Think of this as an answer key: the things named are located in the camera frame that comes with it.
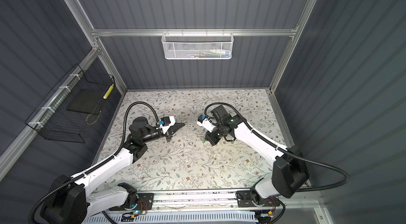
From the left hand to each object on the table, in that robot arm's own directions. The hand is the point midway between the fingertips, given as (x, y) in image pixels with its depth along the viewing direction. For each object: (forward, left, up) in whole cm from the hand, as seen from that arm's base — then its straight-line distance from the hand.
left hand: (183, 122), depth 74 cm
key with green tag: (-3, -9, -14) cm, 17 cm away
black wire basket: (+6, +53, +4) cm, 54 cm away
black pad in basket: (+13, +47, +3) cm, 49 cm away
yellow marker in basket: (+19, +39, +3) cm, 44 cm away
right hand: (-3, -12, -12) cm, 17 cm away
